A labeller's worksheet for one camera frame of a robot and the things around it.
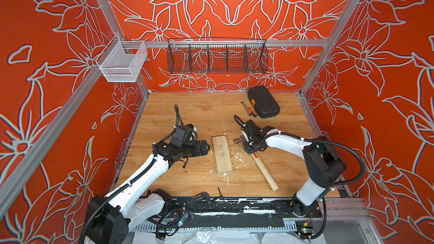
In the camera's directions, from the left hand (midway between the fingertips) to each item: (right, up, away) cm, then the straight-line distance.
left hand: (204, 147), depth 79 cm
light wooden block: (+9, -7, +6) cm, 13 cm away
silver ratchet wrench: (+26, +18, +31) cm, 44 cm away
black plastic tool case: (+37, +22, +27) cm, 51 cm away
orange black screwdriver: (+30, +15, +27) cm, 43 cm away
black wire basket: (-1, +51, +21) cm, 55 cm away
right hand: (+24, -2, +12) cm, 27 cm away
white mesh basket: (-47, +41, +8) cm, 63 cm away
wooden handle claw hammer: (+32, -15, -1) cm, 35 cm away
